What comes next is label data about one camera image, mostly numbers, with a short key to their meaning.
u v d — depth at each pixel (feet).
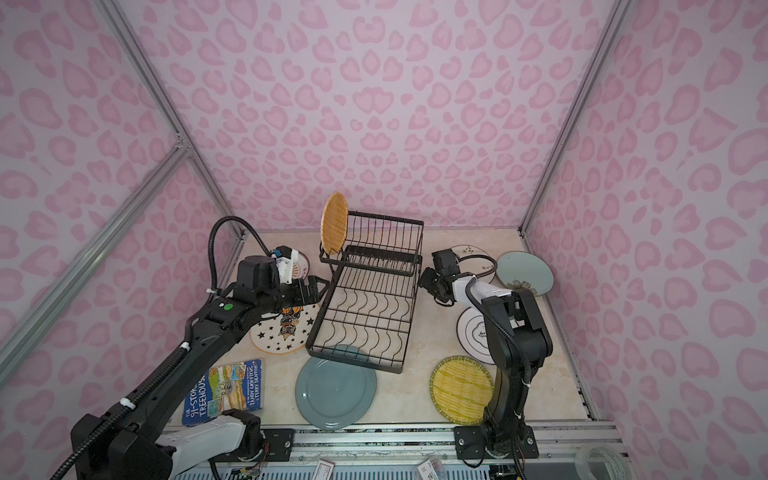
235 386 2.63
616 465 2.24
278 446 2.43
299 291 2.22
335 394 2.64
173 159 2.86
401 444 2.46
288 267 2.31
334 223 2.84
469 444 2.41
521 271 3.57
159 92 2.67
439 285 2.51
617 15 2.27
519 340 1.66
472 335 3.02
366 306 3.21
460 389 2.67
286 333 3.04
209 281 3.50
